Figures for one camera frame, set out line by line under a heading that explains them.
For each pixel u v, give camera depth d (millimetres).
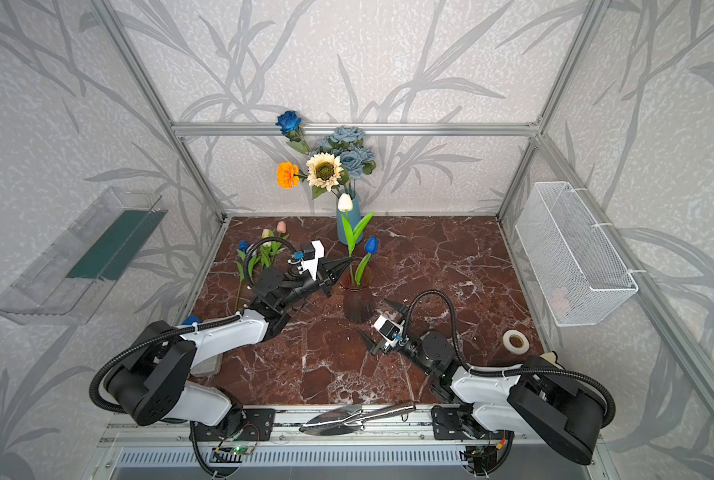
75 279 642
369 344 682
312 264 652
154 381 433
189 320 932
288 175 813
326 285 671
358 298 890
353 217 1070
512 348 865
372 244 763
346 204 694
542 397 472
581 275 607
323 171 758
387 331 609
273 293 622
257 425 725
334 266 704
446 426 727
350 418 751
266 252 1081
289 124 873
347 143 908
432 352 594
